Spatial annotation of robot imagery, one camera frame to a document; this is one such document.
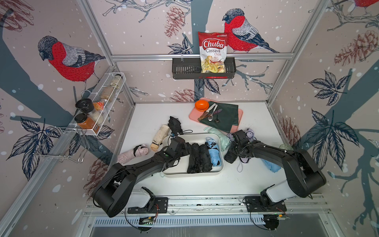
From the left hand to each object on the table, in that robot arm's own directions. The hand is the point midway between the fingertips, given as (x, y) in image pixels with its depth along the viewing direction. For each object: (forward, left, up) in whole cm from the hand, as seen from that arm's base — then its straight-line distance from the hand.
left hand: (189, 144), depth 88 cm
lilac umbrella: (+8, -40, -2) cm, 41 cm away
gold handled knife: (+32, -13, -7) cm, 35 cm away
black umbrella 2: (-11, -4, -1) cm, 12 cm away
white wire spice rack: (+13, +45, +27) cm, 54 cm away
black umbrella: (-10, -10, -2) cm, 14 cm away
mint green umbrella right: (+5, -23, -2) cm, 23 cm away
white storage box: (-13, +5, -5) cm, 15 cm away
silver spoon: (+27, -16, -6) cm, 32 cm away
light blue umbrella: (-4, -15, -2) cm, 16 cm away
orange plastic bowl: (+36, -9, -4) cm, 38 cm away
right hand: (+1, -27, -7) cm, 28 cm away
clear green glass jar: (+2, -64, -7) cm, 65 cm away
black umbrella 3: (-5, -26, -4) cm, 27 cm away
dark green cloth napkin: (+27, -27, -7) cm, 39 cm away
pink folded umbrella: (-3, +31, -2) cm, 31 cm away
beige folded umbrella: (+5, +21, -4) cm, 22 cm away
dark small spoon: (+23, -20, -5) cm, 31 cm away
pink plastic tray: (+31, -4, -8) cm, 32 cm away
